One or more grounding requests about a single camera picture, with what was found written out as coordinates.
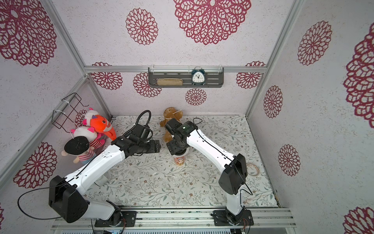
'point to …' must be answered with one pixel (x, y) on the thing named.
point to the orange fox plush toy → (102, 125)
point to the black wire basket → (65, 116)
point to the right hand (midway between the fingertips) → (177, 145)
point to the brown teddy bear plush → (169, 113)
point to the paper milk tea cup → (179, 156)
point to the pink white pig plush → (96, 140)
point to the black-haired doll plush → (79, 146)
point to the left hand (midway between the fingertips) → (154, 147)
